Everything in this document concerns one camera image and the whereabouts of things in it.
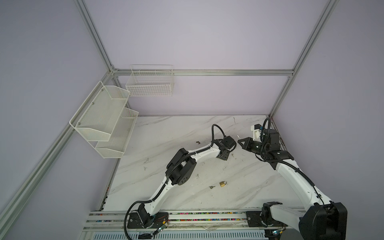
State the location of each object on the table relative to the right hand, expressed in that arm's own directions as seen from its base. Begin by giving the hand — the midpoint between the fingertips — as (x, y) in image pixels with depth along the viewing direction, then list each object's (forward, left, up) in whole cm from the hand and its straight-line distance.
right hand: (238, 140), depth 80 cm
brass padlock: (-16, +8, -21) cm, 28 cm away
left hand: (+3, +7, -20) cm, 21 cm away
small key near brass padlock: (-18, +14, -21) cm, 31 cm away
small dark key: (+13, +22, -20) cm, 33 cm away
